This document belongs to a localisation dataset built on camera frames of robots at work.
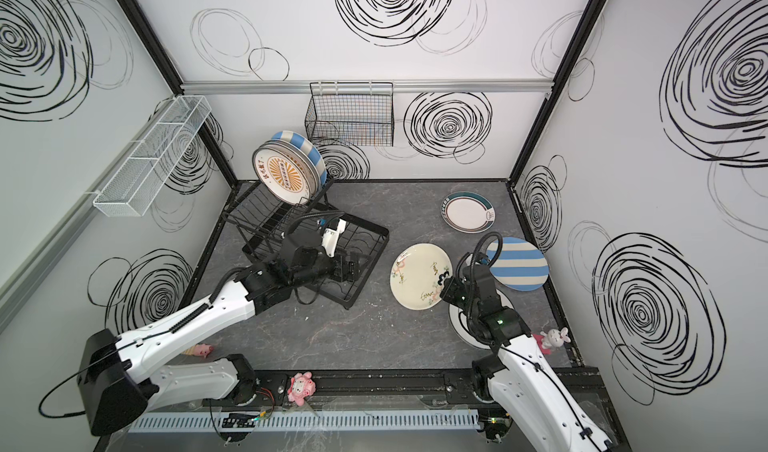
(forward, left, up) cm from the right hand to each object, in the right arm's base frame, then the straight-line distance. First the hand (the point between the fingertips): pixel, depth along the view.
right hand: (438, 282), depth 80 cm
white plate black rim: (-9, -6, -9) cm, 14 cm away
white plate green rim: (+34, -15, -11) cm, 39 cm away
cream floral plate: (+6, +6, -7) cm, 11 cm away
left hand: (+2, +20, +10) cm, 22 cm away
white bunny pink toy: (-13, -29, -5) cm, 32 cm away
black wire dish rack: (+18, +53, +12) cm, 58 cm away
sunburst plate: (+23, +42, +19) cm, 52 cm away
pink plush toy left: (-24, +34, -8) cm, 42 cm away
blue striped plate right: (+14, -31, -14) cm, 37 cm away
